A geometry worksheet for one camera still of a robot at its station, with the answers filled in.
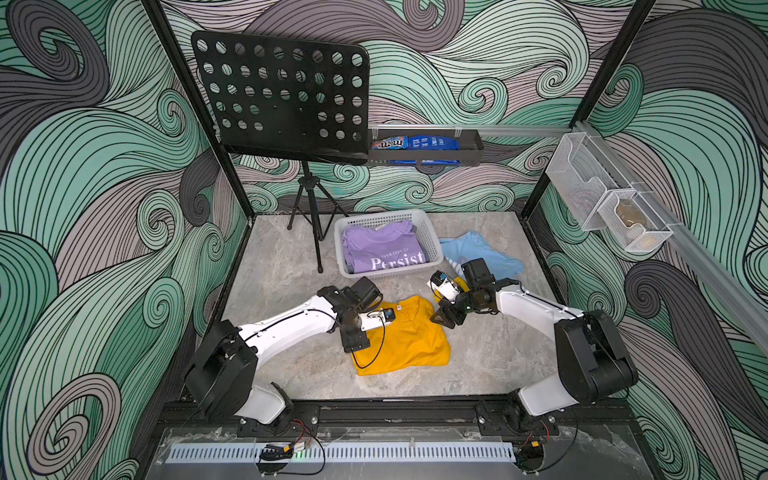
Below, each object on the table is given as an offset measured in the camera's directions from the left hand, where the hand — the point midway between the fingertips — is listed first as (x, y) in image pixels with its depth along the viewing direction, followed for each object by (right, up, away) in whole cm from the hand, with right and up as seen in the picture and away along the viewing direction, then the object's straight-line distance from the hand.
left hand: (359, 324), depth 83 cm
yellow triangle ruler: (+29, +12, -3) cm, 31 cm away
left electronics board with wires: (-20, -28, -14) cm, 37 cm away
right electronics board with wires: (+41, -27, -15) cm, 51 cm away
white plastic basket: (+20, +32, +26) cm, 46 cm away
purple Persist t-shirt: (+6, +22, +22) cm, 31 cm away
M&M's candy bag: (+9, +54, +8) cm, 56 cm away
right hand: (+26, +3, +7) cm, 27 cm away
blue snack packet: (+19, +55, +9) cm, 59 cm away
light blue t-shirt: (+41, +22, +26) cm, 53 cm away
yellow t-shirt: (+15, -5, +2) cm, 16 cm away
